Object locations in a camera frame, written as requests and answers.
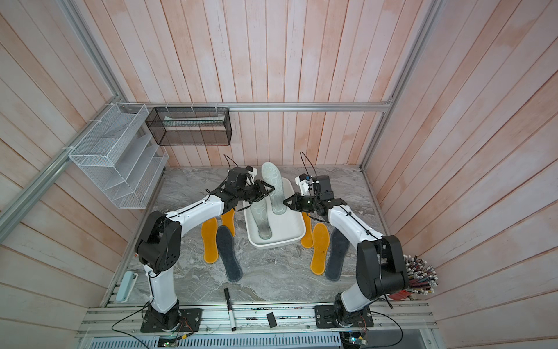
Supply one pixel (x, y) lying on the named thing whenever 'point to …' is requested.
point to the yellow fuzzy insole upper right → (306, 241)
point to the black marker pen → (229, 310)
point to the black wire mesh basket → (190, 126)
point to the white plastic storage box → (288, 229)
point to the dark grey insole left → (227, 254)
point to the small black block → (272, 321)
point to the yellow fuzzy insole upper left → (228, 220)
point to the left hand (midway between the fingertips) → (274, 192)
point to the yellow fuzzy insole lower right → (320, 241)
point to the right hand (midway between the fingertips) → (284, 201)
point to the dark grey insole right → (339, 245)
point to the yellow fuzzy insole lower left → (208, 230)
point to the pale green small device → (126, 286)
